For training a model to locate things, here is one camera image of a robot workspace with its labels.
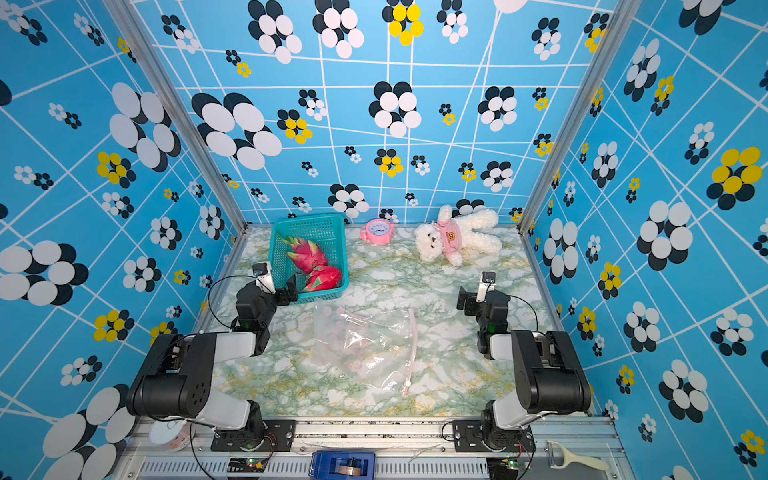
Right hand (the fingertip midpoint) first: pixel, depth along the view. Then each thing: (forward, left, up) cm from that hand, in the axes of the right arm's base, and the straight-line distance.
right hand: (482, 287), depth 94 cm
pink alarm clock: (+29, +35, -4) cm, 46 cm away
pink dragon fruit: (+3, +51, +2) cm, 51 cm away
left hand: (+1, +63, +5) cm, 63 cm away
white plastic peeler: (-44, -15, -6) cm, 47 cm away
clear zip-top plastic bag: (-16, +34, -9) cm, 39 cm away
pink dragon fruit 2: (+11, +58, +4) cm, 59 cm away
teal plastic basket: (+27, +53, -3) cm, 60 cm away
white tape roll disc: (-41, +80, -1) cm, 90 cm away
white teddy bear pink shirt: (+20, +8, +2) cm, 22 cm away
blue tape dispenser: (-46, +40, -4) cm, 61 cm away
